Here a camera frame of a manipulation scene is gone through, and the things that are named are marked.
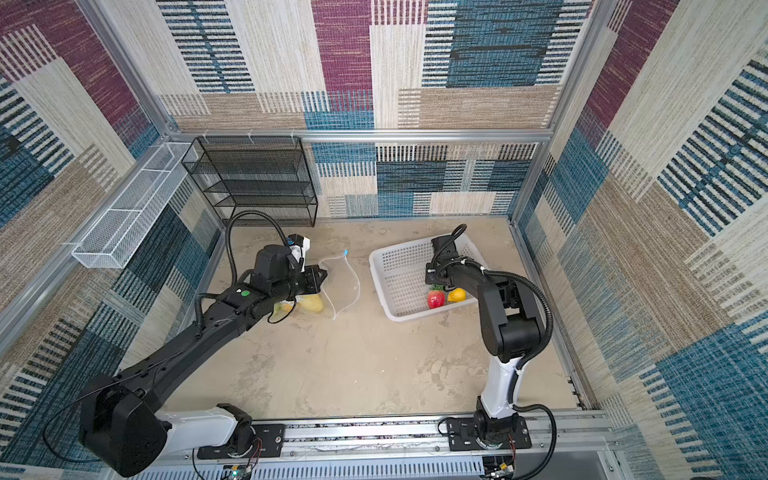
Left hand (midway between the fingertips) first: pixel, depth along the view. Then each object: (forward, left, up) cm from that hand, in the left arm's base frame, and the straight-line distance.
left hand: (329, 268), depth 79 cm
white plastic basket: (+11, -19, -20) cm, 30 cm away
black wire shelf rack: (+42, +31, -4) cm, 52 cm away
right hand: (+10, -33, -18) cm, 39 cm away
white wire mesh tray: (+3, +49, +11) cm, 50 cm away
